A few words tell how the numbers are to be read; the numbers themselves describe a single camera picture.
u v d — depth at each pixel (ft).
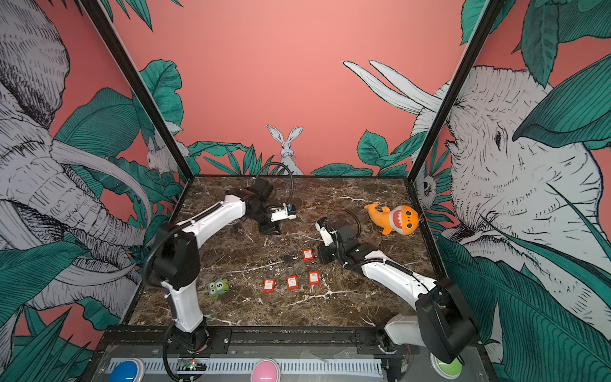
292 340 2.48
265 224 2.62
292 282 2.78
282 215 2.64
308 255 3.04
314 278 2.83
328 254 2.44
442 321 1.36
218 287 2.74
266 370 2.25
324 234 2.50
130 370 2.21
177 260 1.61
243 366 2.30
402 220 3.13
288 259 3.04
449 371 2.22
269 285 2.76
